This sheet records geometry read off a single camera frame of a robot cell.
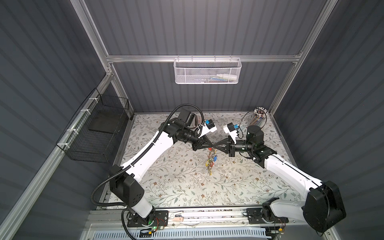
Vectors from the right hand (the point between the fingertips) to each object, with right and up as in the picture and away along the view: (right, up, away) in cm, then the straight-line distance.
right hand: (216, 148), depth 71 cm
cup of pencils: (+32, +16, +25) cm, 44 cm away
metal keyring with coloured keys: (-2, -5, +1) cm, 5 cm away
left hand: (-2, +2, 0) cm, 3 cm away
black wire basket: (-60, +6, +2) cm, 61 cm away
